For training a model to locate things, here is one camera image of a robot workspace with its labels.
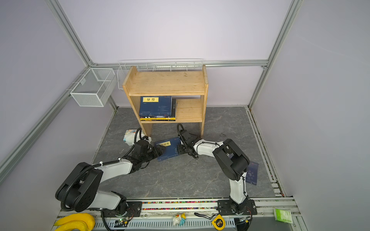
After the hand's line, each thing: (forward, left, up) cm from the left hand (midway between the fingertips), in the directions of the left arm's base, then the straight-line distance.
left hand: (162, 150), depth 91 cm
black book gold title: (+11, +1, +19) cm, 22 cm away
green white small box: (-38, -61, -1) cm, 72 cm away
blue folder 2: (+2, -5, -2) cm, 6 cm away
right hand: (+2, -11, -4) cm, 12 cm away
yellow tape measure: (-39, -29, -1) cm, 49 cm away
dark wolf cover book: (+17, -9, +21) cm, 29 cm away
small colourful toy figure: (-37, -10, 0) cm, 38 cm away
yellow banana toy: (-34, +35, 0) cm, 49 cm away
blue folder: (+17, +1, +23) cm, 29 cm away
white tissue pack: (+12, +23, +1) cm, 26 cm away
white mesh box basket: (+44, +47, +18) cm, 67 cm away
